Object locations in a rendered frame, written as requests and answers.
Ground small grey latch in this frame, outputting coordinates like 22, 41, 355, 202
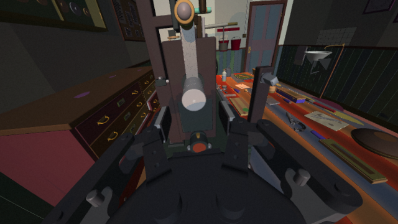
154, 76, 170, 88

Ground small blue stick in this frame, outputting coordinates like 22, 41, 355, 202
310, 129, 326, 141

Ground orange knob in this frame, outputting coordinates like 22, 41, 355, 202
189, 131, 210, 154

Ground blue panelled brown door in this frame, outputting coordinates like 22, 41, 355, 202
243, 0, 289, 74

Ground dark brown headstock machine body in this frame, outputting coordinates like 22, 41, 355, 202
136, 0, 225, 154

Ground white wall sink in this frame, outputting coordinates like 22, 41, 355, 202
303, 46, 333, 71

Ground dark round disc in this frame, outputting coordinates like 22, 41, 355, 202
350, 128, 398, 161

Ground long wooden green tray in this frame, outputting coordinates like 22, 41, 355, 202
320, 138, 389, 185

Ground grey crank with cylinder handle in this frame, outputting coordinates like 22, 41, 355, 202
178, 21, 208, 112

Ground brass pipe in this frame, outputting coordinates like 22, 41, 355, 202
319, 43, 346, 98

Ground cream paper sheet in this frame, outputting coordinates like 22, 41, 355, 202
304, 110, 350, 132

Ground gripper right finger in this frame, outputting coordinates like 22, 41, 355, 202
218, 100, 364, 217

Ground red bucket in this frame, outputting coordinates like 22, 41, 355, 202
230, 36, 242, 52

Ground brown drawer cabinet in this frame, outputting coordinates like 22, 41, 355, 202
0, 65, 161, 162

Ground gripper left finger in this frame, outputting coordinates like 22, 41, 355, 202
42, 105, 172, 224

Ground gold framed dark picture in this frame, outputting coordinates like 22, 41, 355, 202
0, 0, 108, 32

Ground red handled tool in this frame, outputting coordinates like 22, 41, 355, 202
312, 100, 337, 113

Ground brass ring grey hub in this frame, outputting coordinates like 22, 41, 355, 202
174, 0, 196, 26

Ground dark lever with grey tip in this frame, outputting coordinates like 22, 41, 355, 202
247, 65, 280, 124

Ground grey rod with brass tip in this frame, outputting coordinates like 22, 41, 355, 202
204, 22, 239, 30

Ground dark grey pliers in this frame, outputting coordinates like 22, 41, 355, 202
285, 111, 307, 132

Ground blue block with wooden top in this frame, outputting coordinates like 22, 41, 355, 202
275, 88, 307, 105

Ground short wooden green tray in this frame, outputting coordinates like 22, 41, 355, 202
229, 96, 250, 117

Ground yellow green blade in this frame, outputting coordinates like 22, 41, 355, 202
323, 106, 365, 126

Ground dark wall board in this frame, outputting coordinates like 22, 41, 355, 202
111, 0, 146, 42

